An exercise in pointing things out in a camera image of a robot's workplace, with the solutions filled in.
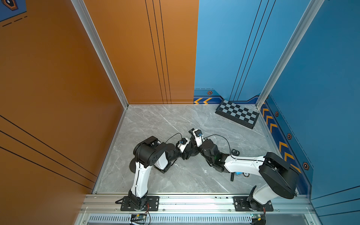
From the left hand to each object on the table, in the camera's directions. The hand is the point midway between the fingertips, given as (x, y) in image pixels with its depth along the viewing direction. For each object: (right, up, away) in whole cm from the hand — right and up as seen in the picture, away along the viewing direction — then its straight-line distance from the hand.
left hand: (191, 144), depth 94 cm
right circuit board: (+33, -33, -22) cm, 52 cm away
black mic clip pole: (+29, -5, -3) cm, 30 cm away
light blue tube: (+27, -15, -11) cm, 33 cm away
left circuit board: (-29, -34, -22) cm, 50 cm away
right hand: (+1, +6, -9) cm, 11 cm away
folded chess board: (+38, +21, +16) cm, 46 cm away
